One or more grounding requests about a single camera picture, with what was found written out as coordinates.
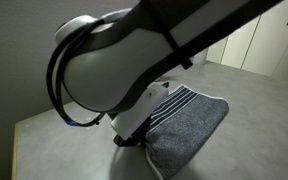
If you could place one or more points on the blue striped towel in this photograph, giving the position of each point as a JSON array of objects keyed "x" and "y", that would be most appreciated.
[{"x": 184, "y": 126}]

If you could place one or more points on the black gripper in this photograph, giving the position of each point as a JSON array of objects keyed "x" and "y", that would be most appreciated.
[{"x": 129, "y": 140}]

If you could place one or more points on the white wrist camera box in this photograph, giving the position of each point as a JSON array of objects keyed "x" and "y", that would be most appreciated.
[{"x": 140, "y": 110}]

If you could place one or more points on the tall white cabinet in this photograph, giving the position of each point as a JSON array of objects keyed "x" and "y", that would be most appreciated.
[{"x": 267, "y": 46}]

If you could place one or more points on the low white cabinet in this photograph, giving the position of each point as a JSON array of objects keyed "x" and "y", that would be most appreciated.
[{"x": 216, "y": 51}]

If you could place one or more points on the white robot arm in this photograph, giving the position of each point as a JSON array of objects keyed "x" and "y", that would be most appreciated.
[{"x": 117, "y": 60}]

